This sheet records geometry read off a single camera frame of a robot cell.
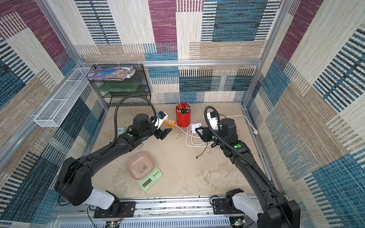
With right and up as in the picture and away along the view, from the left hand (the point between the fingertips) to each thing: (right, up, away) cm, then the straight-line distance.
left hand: (167, 123), depth 84 cm
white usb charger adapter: (+16, -1, -8) cm, 17 cm away
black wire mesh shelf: (-23, +20, +10) cm, 32 cm away
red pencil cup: (+9, +1, +18) cm, 20 cm away
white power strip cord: (+61, -7, +21) cm, 65 cm away
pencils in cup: (+12, +9, +12) cm, 19 cm away
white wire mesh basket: (-54, +6, -12) cm, 55 cm away
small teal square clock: (-35, -6, +19) cm, 40 cm away
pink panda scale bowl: (-16, -25, +1) cm, 29 cm away
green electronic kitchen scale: (-11, -33, -4) cm, 35 cm away
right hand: (+18, -4, -8) cm, 20 cm away
